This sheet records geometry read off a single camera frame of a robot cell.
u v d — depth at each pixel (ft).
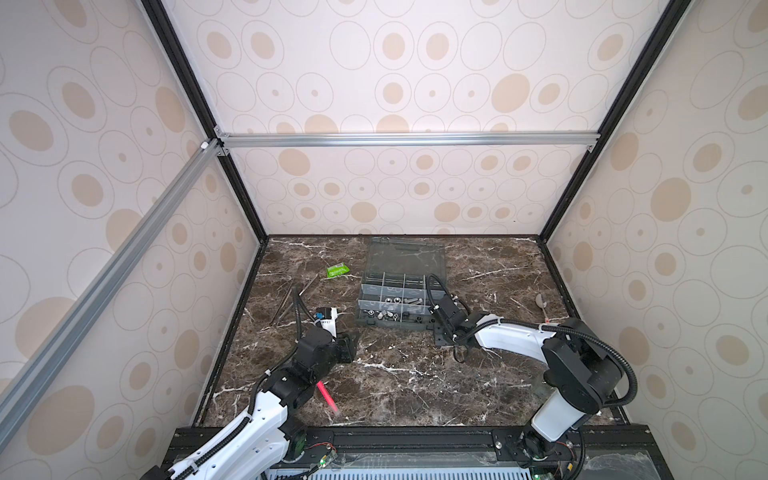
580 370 1.51
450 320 2.34
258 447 1.86
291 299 3.28
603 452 2.40
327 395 2.66
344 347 2.30
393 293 3.31
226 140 2.94
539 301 3.28
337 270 3.57
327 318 2.30
